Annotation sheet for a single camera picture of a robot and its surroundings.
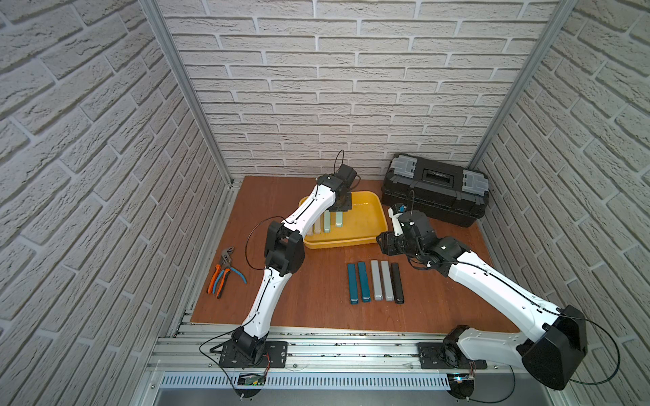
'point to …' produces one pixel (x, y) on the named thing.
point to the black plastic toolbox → (447, 193)
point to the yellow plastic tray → (365, 224)
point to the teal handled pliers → (227, 266)
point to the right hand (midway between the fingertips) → (387, 236)
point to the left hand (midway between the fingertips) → (347, 203)
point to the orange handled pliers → (223, 282)
